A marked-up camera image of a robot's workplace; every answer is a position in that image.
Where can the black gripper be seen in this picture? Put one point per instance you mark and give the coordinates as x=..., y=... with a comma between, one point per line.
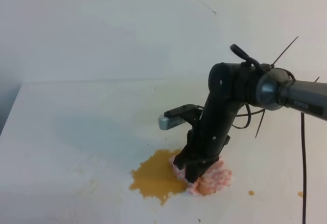
x=208, y=137

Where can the pink white rag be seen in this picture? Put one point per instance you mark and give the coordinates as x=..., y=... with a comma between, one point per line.
x=215, y=179

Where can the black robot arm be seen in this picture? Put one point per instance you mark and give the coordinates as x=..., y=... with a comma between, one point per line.
x=232, y=86

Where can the large brown coffee puddle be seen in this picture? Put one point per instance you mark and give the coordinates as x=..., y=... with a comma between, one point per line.
x=156, y=178

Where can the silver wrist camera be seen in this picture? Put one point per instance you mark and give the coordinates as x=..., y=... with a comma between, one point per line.
x=169, y=121

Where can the black cable tie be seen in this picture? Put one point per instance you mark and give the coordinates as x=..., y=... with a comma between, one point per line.
x=283, y=52

